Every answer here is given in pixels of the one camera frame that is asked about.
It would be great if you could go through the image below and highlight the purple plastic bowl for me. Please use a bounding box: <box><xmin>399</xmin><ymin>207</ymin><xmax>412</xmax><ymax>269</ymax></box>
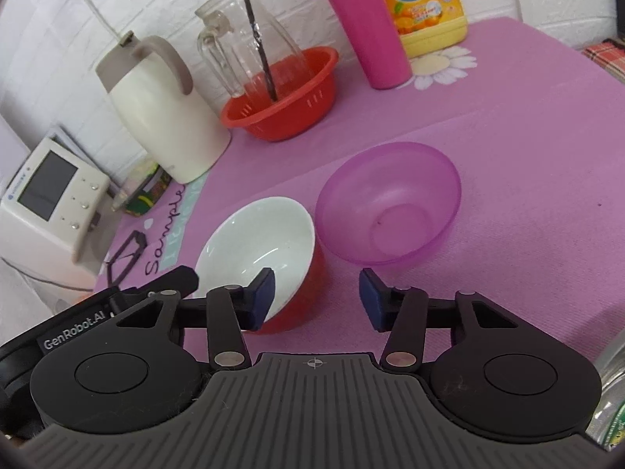
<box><xmin>315</xmin><ymin>141</ymin><xmax>463</xmax><ymax>269</ymax></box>

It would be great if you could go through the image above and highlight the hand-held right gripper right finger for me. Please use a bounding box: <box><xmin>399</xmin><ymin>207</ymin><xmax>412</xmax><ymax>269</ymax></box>
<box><xmin>359</xmin><ymin>268</ymin><xmax>519</xmax><ymax>372</ymax></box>

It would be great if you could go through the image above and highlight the purple floral tablecloth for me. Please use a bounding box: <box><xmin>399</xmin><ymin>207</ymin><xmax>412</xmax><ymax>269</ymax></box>
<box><xmin>93</xmin><ymin>16</ymin><xmax>625</xmax><ymax>377</ymax></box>

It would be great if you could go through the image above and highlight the black wire clip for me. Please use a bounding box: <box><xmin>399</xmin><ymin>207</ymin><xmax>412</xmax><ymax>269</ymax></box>
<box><xmin>105</xmin><ymin>231</ymin><xmax>147</xmax><ymax>286</ymax></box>

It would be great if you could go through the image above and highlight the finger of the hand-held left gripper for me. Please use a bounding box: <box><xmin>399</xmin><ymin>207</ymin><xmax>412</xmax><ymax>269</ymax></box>
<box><xmin>120</xmin><ymin>266</ymin><xmax>200</xmax><ymax>304</ymax></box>

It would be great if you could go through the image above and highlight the white appliance with screen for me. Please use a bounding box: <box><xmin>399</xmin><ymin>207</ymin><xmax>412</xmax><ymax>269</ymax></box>
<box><xmin>0</xmin><ymin>137</ymin><xmax>115</xmax><ymax>289</ymax></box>

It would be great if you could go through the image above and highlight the pink bottle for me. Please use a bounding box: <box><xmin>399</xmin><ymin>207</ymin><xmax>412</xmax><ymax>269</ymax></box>
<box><xmin>299</xmin><ymin>0</ymin><xmax>412</xmax><ymax>91</ymax></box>

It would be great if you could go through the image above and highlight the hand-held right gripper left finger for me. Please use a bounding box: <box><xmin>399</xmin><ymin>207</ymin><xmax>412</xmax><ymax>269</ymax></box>
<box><xmin>117</xmin><ymin>268</ymin><xmax>278</xmax><ymax>372</ymax></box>

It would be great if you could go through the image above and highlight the plaid blanket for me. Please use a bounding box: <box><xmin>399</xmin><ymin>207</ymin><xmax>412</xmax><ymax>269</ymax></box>
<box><xmin>581</xmin><ymin>39</ymin><xmax>625</xmax><ymax>81</ymax></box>

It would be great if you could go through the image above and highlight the white thermos jug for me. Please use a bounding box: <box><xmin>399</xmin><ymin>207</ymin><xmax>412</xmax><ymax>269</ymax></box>
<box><xmin>95</xmin><ymin>30</ymin><xmax>232</xmax><ymax>185</ymax></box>

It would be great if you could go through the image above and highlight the red plastic basket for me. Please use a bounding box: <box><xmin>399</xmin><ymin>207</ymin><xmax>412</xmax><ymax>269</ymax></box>
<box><xmin>221</xmin><ymin>46</ymin><xmax>340</xmax><ymax>142</ymax></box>

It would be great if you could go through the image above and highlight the stainless steel bowl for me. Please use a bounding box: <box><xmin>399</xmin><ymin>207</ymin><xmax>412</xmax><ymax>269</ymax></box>
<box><xmin>583</xmin><ymin>337</ymin><xmax>625</xmax><ymax>453</ymax></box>

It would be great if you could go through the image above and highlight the yellow detergent bottle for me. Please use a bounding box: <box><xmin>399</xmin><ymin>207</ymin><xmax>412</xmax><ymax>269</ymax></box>
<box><xmin>367</xmin><ymin>0</ymin><xmax>468</xmax><ymax>59</ymax></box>

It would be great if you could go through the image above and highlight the dark stirring stick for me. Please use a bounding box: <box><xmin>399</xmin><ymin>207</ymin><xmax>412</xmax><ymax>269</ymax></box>
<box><xmin>236</xmin><ymin>0</ymin><xmax>278</xmax><ymax>102</ymax></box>

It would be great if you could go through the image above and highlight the red bowl white inside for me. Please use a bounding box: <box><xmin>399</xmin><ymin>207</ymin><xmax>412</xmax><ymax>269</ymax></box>
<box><xmin>194</xmin><ymin>197</ymin><xmax>327</xmax><ymax>335</ymax></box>

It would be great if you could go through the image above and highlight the clear glass pitcher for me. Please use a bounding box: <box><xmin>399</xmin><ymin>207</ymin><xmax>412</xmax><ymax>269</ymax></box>
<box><xmin>195</xmin><ymin>0</ymin><xmax>316</xmax><ymax>120</ymax></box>

